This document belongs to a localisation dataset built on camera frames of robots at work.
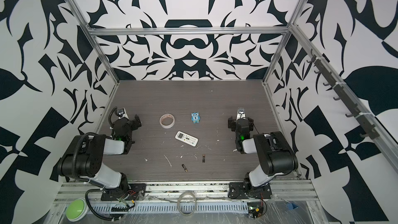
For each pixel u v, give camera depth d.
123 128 0.72
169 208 0.65
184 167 0.81
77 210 0.69
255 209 0.71
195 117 0.99
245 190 0.68
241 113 0.81
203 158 0.84
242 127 0.72
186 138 0.90
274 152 0.47
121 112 0.80
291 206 0.68
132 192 0.73
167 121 0.99
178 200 0.71
